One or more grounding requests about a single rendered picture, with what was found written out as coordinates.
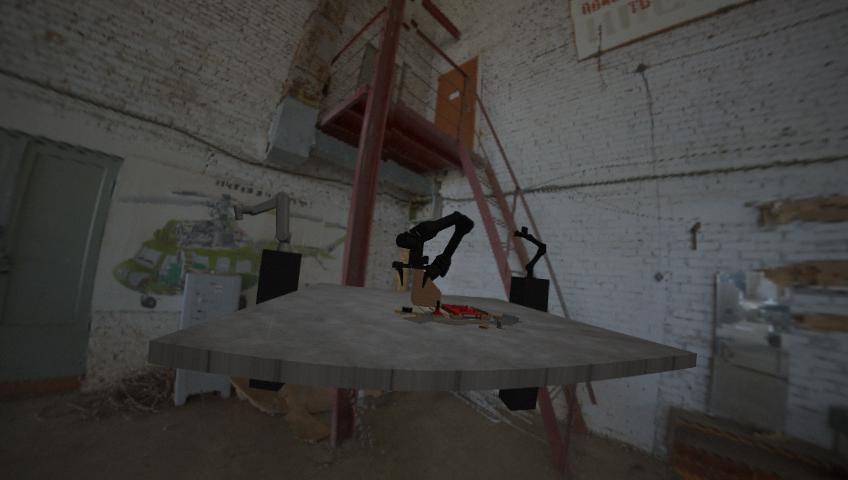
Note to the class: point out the long tan wooden stick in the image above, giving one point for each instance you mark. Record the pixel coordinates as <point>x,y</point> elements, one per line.
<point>488,314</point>

